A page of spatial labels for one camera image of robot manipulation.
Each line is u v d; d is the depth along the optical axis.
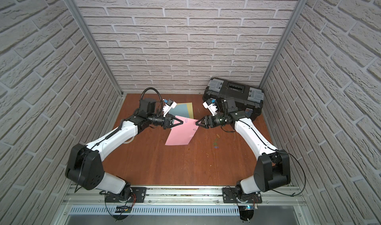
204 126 0.70
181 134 0.77
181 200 0.73
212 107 0.73
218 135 0.95
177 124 0.74
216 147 0.91
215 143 0.92
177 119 0.73
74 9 0.75
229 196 0.73
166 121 0.68
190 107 1.11
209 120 0.69
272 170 0.42
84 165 0.43
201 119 0.71
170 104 0.70
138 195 0.73
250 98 0.94
